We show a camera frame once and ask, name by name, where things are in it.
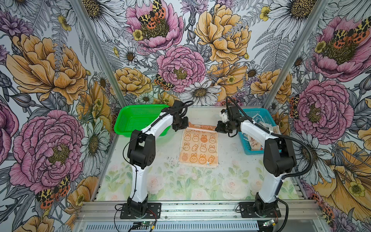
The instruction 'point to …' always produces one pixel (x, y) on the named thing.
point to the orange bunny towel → (199, 146)
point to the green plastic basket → (131, 118)
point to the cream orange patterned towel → (275, 129)
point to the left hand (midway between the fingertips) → (184, 129)
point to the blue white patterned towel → (258, 118)
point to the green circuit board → (145, 223)
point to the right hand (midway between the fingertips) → (217, 132)
